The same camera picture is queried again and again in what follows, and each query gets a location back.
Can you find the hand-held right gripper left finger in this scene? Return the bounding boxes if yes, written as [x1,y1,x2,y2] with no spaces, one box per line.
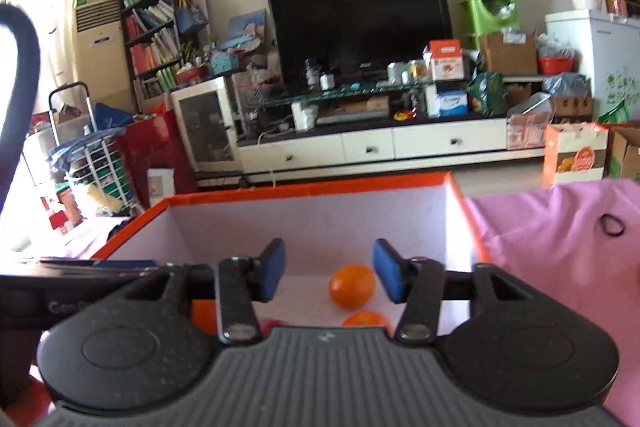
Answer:
[120,238,287,344]

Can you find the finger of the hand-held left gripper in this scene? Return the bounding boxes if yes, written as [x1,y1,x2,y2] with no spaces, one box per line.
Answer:
[37,258,163,276]

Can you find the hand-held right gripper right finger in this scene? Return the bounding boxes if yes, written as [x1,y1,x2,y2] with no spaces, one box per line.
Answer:
[371,239,526,343]

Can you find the orange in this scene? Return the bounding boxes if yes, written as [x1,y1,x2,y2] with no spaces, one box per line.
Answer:
[341,310,393,338]
[328,265,376,309]

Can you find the orange cardboard box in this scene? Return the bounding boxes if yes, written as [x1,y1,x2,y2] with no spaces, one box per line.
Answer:
[92,172,488,348]

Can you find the red paper bag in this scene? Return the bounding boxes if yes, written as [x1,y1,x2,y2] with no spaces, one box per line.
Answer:
[125,112,198,208]

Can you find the white television stand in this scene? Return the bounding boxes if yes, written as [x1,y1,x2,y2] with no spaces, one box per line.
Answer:
[235,74,548,180]

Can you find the white glass-door cabinet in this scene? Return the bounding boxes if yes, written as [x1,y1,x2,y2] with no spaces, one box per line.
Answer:
[171,76,244,172]

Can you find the pink floral tablecloth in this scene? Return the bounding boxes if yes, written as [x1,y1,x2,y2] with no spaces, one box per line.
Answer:
[462,179,640,427]

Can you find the blue and white box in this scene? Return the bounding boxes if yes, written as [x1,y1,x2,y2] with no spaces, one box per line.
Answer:
[439,91,470,116]

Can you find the green snack bag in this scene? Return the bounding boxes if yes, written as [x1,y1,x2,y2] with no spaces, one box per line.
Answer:
[467,72,505,115]

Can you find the white standing air conditioner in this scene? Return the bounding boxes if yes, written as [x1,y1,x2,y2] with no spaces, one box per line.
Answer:
[74,0,133,112]

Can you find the orange and white medicine box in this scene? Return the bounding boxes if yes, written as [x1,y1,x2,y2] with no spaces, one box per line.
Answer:
[429,39,465,82]

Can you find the orange fruit gift box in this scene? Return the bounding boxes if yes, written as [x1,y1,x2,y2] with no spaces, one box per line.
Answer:
[544,123,608,188]

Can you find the dark bookshelf with books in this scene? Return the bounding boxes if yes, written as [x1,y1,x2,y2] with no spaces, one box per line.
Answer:
[111,0,208,112]

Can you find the brown cardboard box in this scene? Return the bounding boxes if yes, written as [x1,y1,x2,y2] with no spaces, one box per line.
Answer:
[480,32,538,75]

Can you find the black flat television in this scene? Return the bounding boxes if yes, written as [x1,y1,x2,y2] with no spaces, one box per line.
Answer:
[265,0,453,80]

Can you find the red plastic basin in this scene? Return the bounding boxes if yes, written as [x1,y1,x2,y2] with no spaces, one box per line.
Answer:
[537,56,575,76]

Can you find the green plastic storage rack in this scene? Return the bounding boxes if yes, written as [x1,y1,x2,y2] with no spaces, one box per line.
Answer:
[454,0,521,52]

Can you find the white chest freezer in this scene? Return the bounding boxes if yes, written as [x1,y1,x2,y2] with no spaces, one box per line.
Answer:
[545,9,640,122]

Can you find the white wire basket trolley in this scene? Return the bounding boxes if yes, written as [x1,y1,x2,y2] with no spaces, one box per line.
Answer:
[47,82,143,220]

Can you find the black cable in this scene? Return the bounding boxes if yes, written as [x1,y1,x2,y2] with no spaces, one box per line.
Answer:
[0,4,41,202]

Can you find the black hair tie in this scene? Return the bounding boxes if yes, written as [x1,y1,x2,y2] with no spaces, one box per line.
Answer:
[600,214,626,237]

